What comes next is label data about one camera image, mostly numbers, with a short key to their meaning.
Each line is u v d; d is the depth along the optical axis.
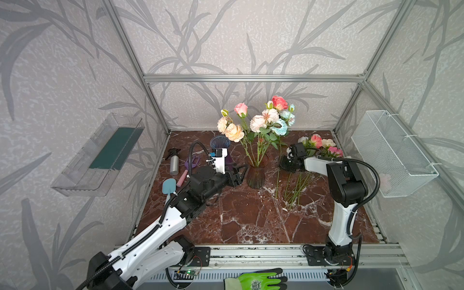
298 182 0.95
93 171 0.63
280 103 0.74
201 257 0.73
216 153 0.60
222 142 0.91
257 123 0.71
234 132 0.70
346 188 0.54
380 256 0.76
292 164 0.89
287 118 0.75
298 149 0.84
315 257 0.73
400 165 0.62
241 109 0.69
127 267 0.40
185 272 0.71
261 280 0.68
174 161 1.02
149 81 0.94
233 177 0.61
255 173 0.88
